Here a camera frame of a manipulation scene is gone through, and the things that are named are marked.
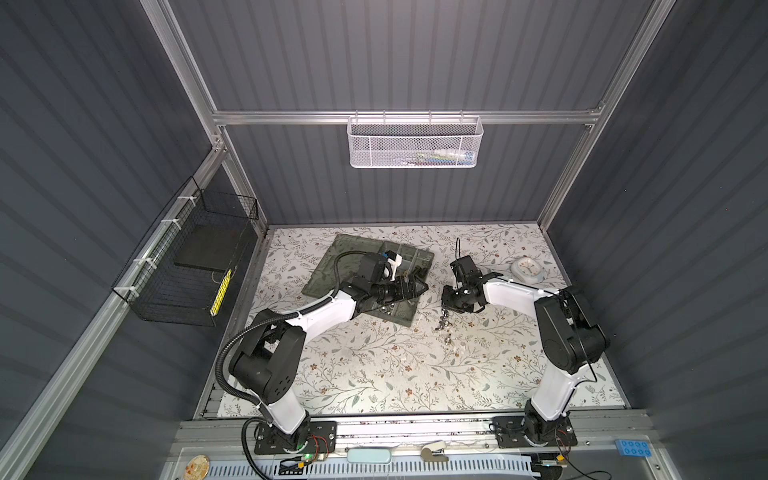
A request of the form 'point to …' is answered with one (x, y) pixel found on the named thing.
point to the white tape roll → (528, 270)
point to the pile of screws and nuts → (443, 322)
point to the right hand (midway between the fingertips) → (446, 305)
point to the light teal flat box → (369, 455)
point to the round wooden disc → (197, 468)
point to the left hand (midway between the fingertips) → (419, 290)
